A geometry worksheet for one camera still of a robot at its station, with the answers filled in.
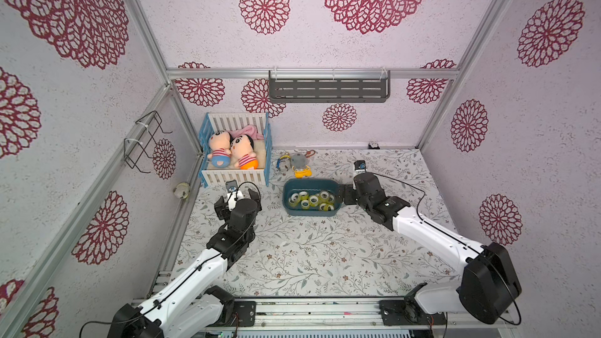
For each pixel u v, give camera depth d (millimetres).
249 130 1101
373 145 1246
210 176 1021
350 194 749
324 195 1001
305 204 994
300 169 1101
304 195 1001
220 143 1062
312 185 1056
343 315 746
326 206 965
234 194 659
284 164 1091
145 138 801
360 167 732
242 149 1029
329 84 962
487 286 414
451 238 472
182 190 1021
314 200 982
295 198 998
